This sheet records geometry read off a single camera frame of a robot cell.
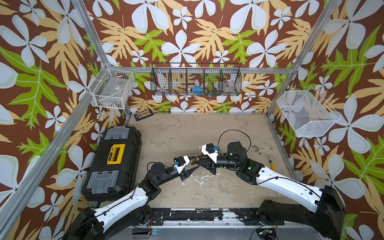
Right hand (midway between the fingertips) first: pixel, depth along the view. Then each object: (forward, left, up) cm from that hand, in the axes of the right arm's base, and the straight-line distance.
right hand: (195, 159), depth 68 cm
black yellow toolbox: (-1, +40, -7) cm, 41 cm away
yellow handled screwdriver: (+9, -49, -25) cm, 56 cm away
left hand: (+2, 0, -3) cm, 4 cm away
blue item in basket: (+47, -2, +3) cm, 48 cm away
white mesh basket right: (+26, -64, +3) cm, 70 cm away
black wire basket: (+56, -2, +6) cm, 56 cm away
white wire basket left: (+41, +48, +10) cm, 64 cm away
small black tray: (+52, +40, -23) cm, 70 cm away
